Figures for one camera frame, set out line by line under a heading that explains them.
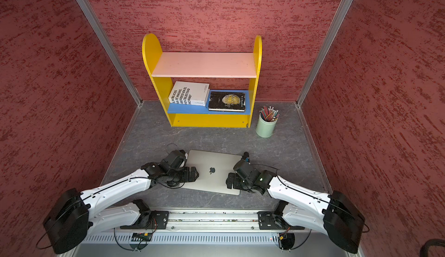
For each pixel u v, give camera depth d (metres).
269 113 0.97
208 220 0.76
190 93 1.00
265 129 0.99
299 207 0.48
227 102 1.00
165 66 0.81
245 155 0.90
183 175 0.74
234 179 0.73
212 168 0.89
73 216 0.40
